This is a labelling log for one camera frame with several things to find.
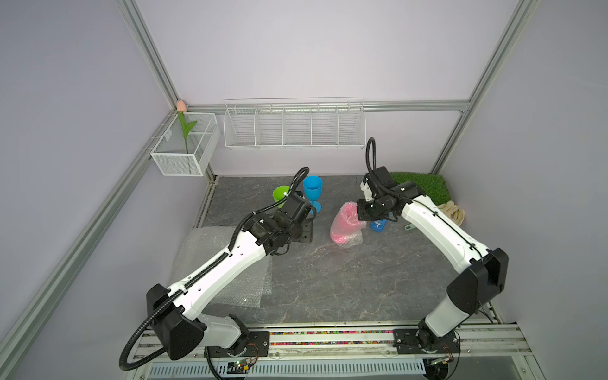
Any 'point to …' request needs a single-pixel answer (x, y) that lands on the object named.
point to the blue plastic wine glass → (312, 188)
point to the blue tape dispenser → (378, 225)
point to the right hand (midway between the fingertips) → (358, 212)
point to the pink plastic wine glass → (346, 227)
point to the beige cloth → (453, 211)
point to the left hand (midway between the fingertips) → (305, 230)
